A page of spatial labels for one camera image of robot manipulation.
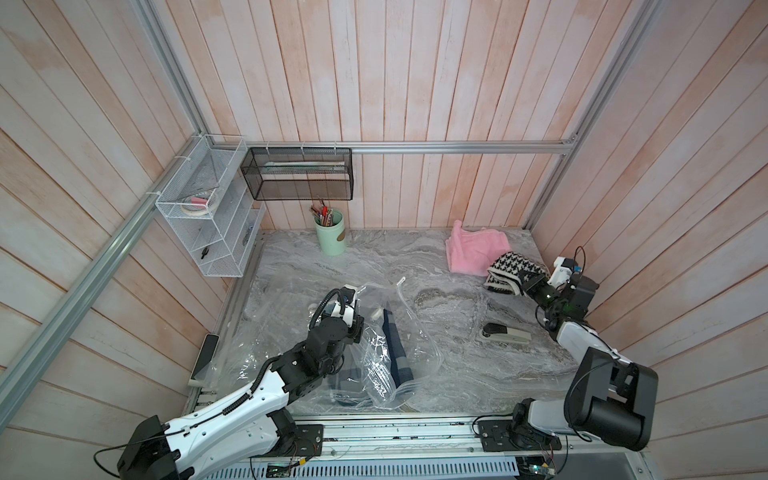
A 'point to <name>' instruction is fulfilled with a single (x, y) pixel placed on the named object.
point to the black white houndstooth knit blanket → (504, 273)
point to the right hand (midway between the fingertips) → (520, 268)
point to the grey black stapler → (500, 332)
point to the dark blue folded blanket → (399, 364)
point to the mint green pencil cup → (331, 239)
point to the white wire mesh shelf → (222, 240)
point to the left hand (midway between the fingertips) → (354, 305)
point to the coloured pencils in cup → (325, 216)
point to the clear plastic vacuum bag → (363, 381)
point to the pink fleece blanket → (473, 251)
